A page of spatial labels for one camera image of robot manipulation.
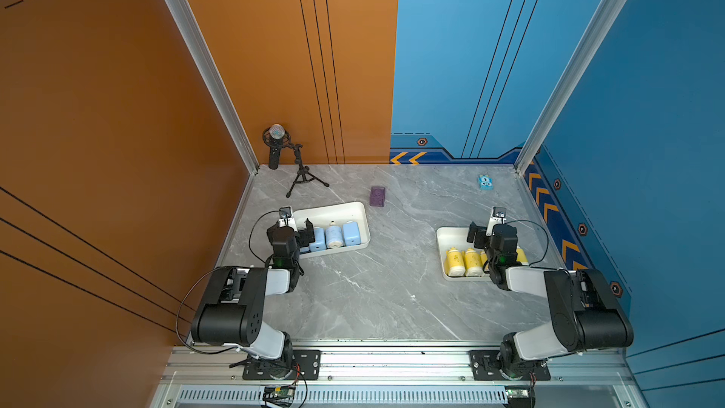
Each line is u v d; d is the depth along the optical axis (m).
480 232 0.84
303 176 1.10
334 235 0.90
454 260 0.85
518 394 0.70
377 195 1.05
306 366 0.74
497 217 0.80
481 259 0.85
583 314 0.45
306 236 0.86
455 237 1.02
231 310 0.45
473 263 0.85
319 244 0.89
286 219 0.79
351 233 0.92
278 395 0.72
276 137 0.97
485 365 0.72
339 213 1.05
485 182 1.12
